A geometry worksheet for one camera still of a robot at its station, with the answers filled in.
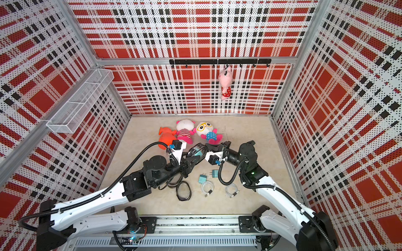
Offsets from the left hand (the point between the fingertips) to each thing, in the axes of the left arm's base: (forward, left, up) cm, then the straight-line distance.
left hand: (199, 155), depth 67 cm
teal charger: (+3, -7, -26) cm, 27 cm away
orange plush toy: (+25, +23, -20) cm, 40 cm away
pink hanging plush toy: (+47, -14, +8) cm, 50 cm away
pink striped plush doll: (+32, +12, -22) cm, 41 cm away
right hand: (+6, -5, +2) cm, 8 cm away
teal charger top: (-1, -1, +3) cm, 3 cm away
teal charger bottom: (0, 0, -26) cm, 26 cm away
